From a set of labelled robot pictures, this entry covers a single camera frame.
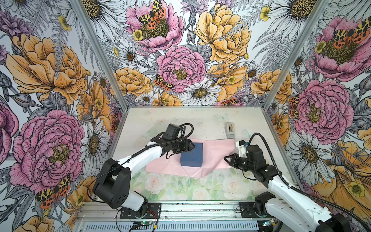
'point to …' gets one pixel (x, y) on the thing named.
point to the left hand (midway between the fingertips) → (190, 151)
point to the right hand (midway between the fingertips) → (224, 163)
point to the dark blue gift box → (193, 157)
